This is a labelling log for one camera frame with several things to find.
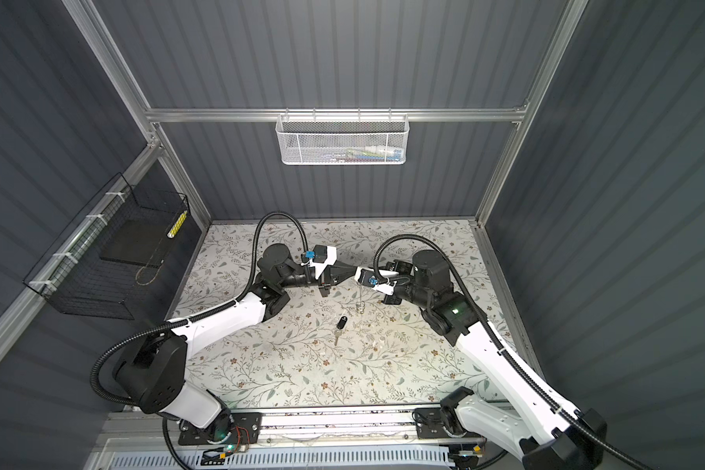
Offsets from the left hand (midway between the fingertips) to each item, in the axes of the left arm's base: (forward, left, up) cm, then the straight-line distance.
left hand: (362, 268), depth 70 cm
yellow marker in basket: (+19, +51, -2) cm, 54 cm away
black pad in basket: (+14, +59, -2) cm, 61 cm away
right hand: (+1, -4, -1) cm, 4 cm away
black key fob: (+1, +6, -30) cm, 31 cm away
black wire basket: (+7, +64, -2) cm, 65 cm away
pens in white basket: (+42, -4, +5) cm, 42 cm away
